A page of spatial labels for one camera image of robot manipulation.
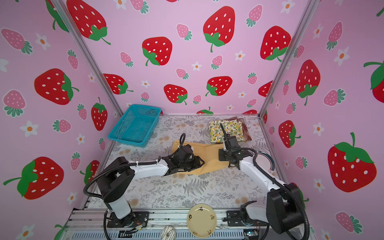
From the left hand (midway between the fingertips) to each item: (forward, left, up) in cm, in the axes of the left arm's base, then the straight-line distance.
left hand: (204, 163), depth 86 cm
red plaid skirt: (+26, -32, -5) cm, 42 cm away
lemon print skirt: (+30, -22, -2) cm, 38 cm away
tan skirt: (+11, -4, -7) cm, 14 cm away
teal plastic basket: (+36, +52, -7) cm, 64 cm away
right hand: (+6, -11, +3) cm, 13 cm away
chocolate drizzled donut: (-33, +17, -6) cm, 38 cm away
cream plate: (-28, +1, -8) cm, 29 cm away
